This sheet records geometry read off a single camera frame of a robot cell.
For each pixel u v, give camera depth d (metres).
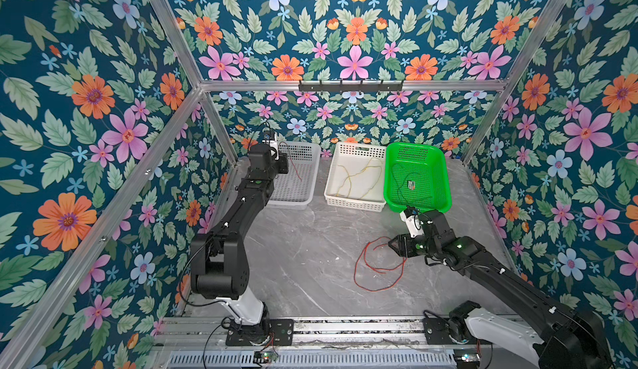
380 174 1.08
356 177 1.14
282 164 0.79
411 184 1.11
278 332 0.74
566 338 0.39
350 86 0.92
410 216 0.73
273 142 0.76
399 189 1.08
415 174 1.12
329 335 0.75
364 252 0.91
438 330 0.73
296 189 1.08
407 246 0.70
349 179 1.11
